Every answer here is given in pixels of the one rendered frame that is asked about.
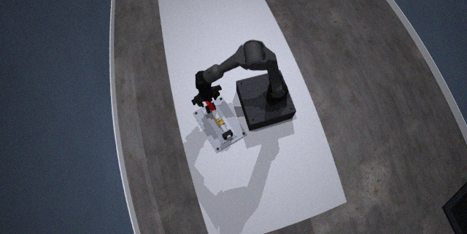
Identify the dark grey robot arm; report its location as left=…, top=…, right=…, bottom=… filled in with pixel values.
left=195, top=40, right=288, bottom=106

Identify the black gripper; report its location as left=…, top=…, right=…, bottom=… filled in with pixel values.
left=192, top=85, right=222, bottom=107

